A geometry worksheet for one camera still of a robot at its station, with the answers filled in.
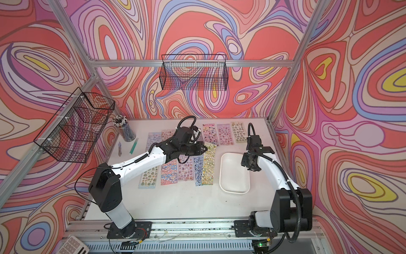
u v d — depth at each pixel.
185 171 0.93
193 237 0.72
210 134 1.12
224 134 1.11
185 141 0.65
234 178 0.89
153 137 1.08
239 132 1.12
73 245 0.68
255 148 0.61
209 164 0.82
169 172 0.93
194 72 0.96
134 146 1.05
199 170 0.93
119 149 1.02
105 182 0.49
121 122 0.95
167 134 1.11
